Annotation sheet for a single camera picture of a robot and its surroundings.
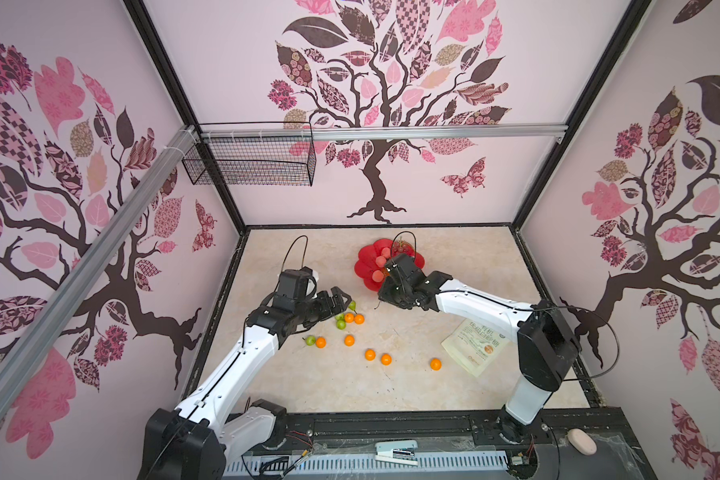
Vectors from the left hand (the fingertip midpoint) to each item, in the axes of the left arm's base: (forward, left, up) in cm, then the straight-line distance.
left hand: (340, 309), depth 79 cm
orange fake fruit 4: (-4, +6, -14) cm, 16 cm away
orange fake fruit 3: (-7, -8, -14) cm, 18 cm away
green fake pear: (+9, -3, -14) cm, 17 cm away
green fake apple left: (-3, +10, -14) cm, 17 cm away
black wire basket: (+69, +41, +1) cm, 80 cm away
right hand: (+8, -11, -3) cm, 14 cm away
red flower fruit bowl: (+29, -8, -13) cm, 32 cm away
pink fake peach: (+31, -15, -13) cm, 37 cm away
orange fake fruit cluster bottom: (-3, -2, -14) cm, 15 cm away
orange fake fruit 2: (-9, -13, -14) cm, 21 cm away
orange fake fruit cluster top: (+4, -2, -13) cm, 14 cm away
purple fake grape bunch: (+31, -20, -10) cm, 39 cm away
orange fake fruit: (-10, -27, -13) cm, 32 cm away
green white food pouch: (-5, -41, -14) cm, 44 cm away
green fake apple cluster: (+3, +1, -14) cm, 14 cm away
